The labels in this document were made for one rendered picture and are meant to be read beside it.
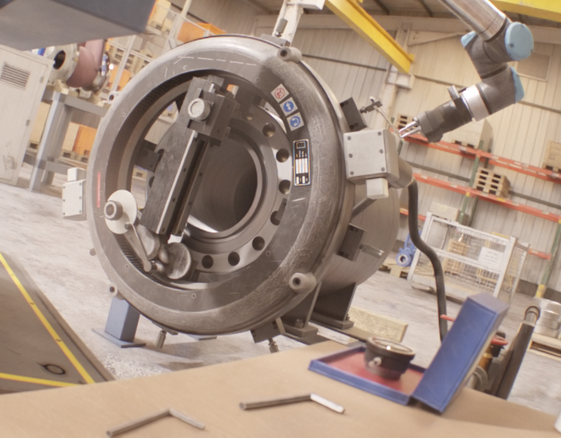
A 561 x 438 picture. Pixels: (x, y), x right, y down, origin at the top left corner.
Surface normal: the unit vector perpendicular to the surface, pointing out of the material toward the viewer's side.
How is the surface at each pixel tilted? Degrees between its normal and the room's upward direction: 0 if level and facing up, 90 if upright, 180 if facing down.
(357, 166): 90
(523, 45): 91
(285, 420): 0
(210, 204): 59
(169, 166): 90
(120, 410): 0
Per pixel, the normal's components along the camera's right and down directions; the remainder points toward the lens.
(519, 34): 0.30, 0.13
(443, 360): -0.42, -0.12
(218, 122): 0.84, 0.33
